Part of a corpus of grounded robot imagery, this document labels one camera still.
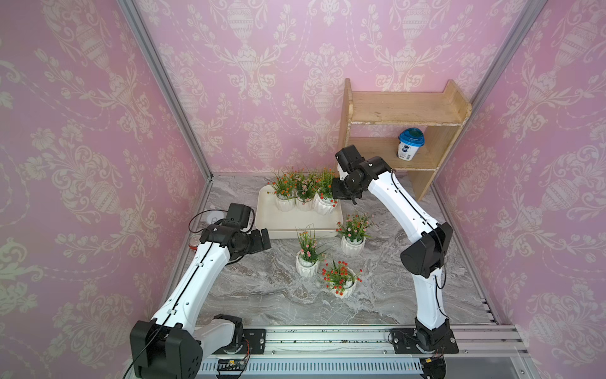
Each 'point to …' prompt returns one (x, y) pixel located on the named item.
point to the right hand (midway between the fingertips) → (336, 194)
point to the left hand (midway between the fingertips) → (259, 246)
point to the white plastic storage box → (284, 225)
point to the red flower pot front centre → (341, 279)
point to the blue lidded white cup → (409, 140)
